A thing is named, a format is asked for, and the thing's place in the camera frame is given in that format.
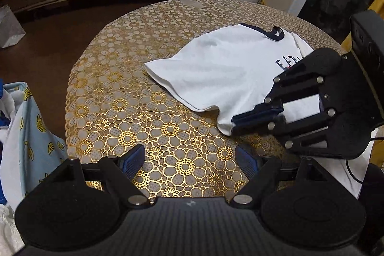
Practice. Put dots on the cream lace cloth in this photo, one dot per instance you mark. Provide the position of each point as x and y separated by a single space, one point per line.
10 229

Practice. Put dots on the white T-shirt navy collar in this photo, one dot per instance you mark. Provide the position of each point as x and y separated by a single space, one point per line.
225 70

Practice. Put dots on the grey gift bag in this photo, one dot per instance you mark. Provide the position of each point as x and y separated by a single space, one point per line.
9 29

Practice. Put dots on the banana print laundry basket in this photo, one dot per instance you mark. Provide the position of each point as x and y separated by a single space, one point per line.
39 136

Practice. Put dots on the white cloth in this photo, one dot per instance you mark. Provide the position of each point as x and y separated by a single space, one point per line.
336 172

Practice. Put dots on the gold floral tablecloth table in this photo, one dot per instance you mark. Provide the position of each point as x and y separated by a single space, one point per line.
126 58

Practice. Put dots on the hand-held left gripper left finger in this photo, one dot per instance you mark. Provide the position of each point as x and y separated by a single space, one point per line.
132 161

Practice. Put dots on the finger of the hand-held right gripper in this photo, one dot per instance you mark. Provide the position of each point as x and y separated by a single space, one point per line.
258 114
255 127

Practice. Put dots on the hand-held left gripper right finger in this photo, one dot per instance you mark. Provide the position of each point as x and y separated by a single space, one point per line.
247 163

